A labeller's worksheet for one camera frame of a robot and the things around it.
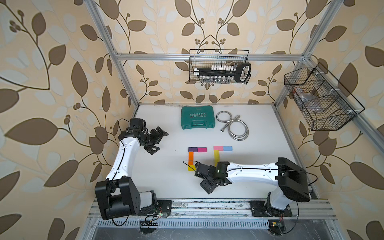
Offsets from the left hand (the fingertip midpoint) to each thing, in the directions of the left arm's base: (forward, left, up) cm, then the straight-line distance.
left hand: (162, 137), depth 81 cm
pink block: (+3, -33, -17) cm, 38 cm away
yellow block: (-21, -17, +8) cm, 28 cm away
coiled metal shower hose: (+19, -48, -17) cm, 54 cm away
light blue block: (+4, -39, -17) cm, 43 cm away
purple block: (+1, -18, -16) cm, 24 cm away
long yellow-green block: (-3, -32, -17) cm, 36 cm away
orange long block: (-4, -15, -17) cm, 23 cm away
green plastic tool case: (+26, -19, -12) cm, 35 cm away
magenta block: (+2, -23, -18) cm, 29 cm away
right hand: (-19, -25, -15) cm, 35 cm away
